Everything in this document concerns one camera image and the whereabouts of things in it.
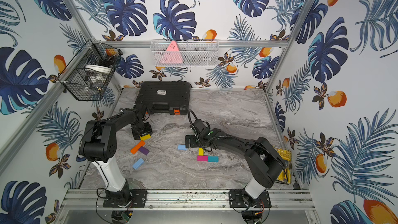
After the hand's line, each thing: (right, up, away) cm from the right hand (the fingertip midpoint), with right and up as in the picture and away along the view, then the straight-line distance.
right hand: (192, 141), depth 88 cm
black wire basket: (-56, +37, -5) cm, 67 cm away
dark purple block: (-29, -6, +2) cm, 29 cm away
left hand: (-29, +3, +7) cm, 30 cm away
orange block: (-32, -3, +4) cm, 32 cm away
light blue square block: (-7, -5, +5) cm, 9 cm away
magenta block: (+5, -10, 0) cm, 11 cm away
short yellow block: (-27, +2, +1) cm, 27 cm away
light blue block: (-30, -12, -2) cm, 32 cm away
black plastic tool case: (-21, +27, +21) cm, 40 cm away
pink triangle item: (-12, +50, +2) cm, 51 cm away
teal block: (+12, -10, 0) cm, 15 cm away
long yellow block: (+4, -6, +1) cm, 8 cm away
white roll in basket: (-48, +40, -9) cm, 63 cm away
